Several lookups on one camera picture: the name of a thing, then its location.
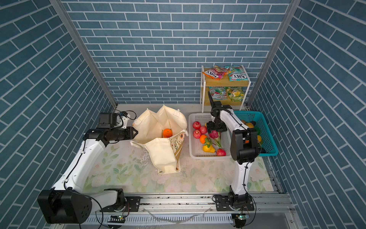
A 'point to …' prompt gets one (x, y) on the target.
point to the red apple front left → (197, 134)
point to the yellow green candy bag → (236, 94)
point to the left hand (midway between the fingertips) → (136, 131)
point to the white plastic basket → (196, 146)
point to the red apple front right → (220, 152)
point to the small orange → (202, 139)
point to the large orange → (167, 133)
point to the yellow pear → (210, 149)
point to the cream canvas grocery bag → (148, 128)
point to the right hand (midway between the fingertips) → (213, 129)
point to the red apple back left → (196, 125)
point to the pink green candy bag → (218, 93)
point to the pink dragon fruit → (216, 136)
